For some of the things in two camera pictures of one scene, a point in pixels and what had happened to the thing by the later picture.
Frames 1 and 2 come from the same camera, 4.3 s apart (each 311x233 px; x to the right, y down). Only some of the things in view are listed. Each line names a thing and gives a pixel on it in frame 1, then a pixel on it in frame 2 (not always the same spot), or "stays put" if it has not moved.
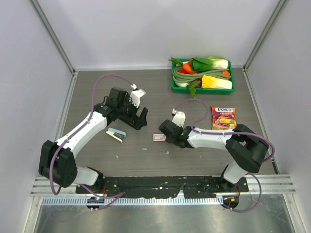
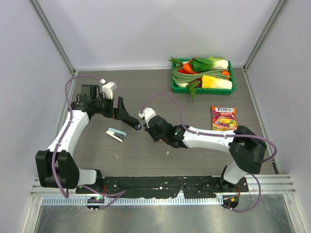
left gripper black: x=136 y=121 → x=120 y=112
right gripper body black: x=169 y=140 → x=156 y=137
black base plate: x=149 y=187 stays put
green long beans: x=180 y=77 stays put
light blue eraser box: x=117 y=134 stays put
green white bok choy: x=198 y=64 stays put
